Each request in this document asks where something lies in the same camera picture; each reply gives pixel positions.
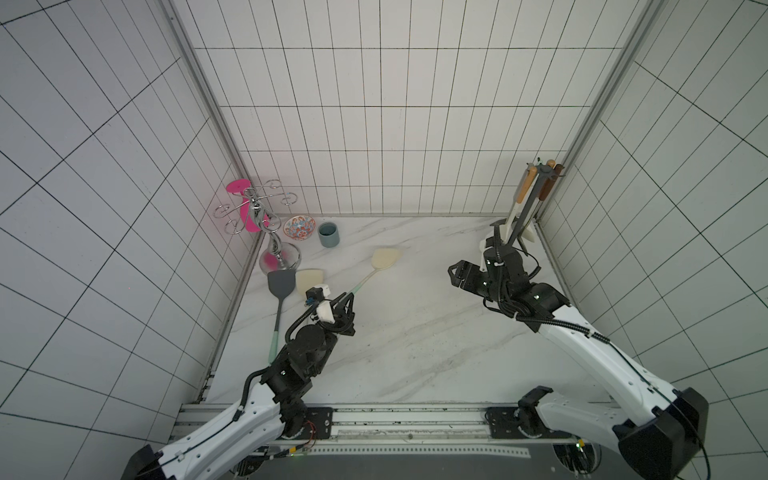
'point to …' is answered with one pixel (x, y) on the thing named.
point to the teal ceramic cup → (329, 234)
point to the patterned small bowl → (299, 227)
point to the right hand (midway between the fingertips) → (457, 267)
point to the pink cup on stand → (239, 186)
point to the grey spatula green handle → (281, 283)
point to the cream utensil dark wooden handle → (528, 230)
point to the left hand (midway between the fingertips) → (348, 298)
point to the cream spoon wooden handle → (526, 185)
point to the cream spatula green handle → (307, 278)
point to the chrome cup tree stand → (276, 255)
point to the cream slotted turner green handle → (381, 259)
